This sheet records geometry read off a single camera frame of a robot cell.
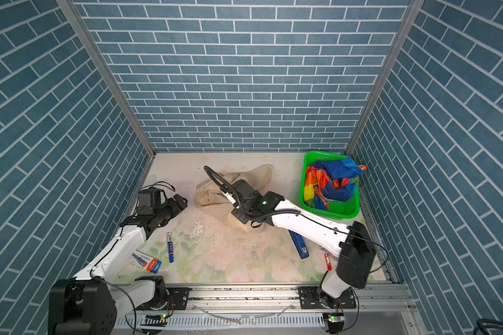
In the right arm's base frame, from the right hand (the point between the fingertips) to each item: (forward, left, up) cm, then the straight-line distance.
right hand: (239, 201), depth 79 cm
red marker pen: (-14, -36, -19) cm, 43 cm away
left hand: (+1, +25, -6) cm, 26 cm away
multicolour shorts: (+17, -38, -5) cm, 42 cm away
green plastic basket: (+9, -47, -14) cm, 50 cm away
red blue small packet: (-20, +35, -16) cm, 44 cm away
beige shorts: (+14, +19, -16) cm, 28 cm away
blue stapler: (-7, -25, -16) cm, 30 cm away
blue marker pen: (-10, +30, -16) cm, 35 cm away
